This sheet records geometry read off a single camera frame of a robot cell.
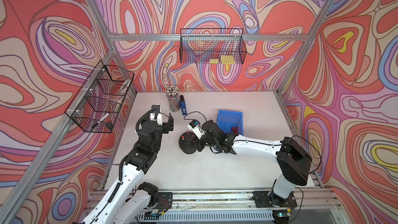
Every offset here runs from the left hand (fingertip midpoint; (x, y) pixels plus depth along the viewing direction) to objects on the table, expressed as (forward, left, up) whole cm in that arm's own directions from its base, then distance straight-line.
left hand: (161, 113), depth 72 cm
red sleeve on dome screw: (-1, -12, -16) cm, 20 cm away
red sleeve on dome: (-4, -9, -16) cm, 19 cm away
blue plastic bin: (+13, -39, -26) cm, 49 cm away
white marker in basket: (-4, +29, -2) cm, 29 cm away
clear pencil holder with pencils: (+24, -1, -10) cm, 26 cm away
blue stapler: (+22, -7, -25) cm, 34 cm away
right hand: (-7, -13, -17) cm, 23 cm away
